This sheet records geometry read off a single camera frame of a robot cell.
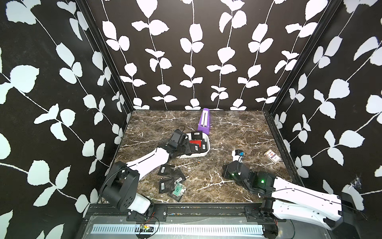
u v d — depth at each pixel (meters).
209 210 0.78
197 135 0.99
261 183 0.52
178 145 0.67
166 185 0.82
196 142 0.97
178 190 0.82
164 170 0.88
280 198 0.51
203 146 0.95
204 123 1.01
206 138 0.98
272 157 0.93
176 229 0.70
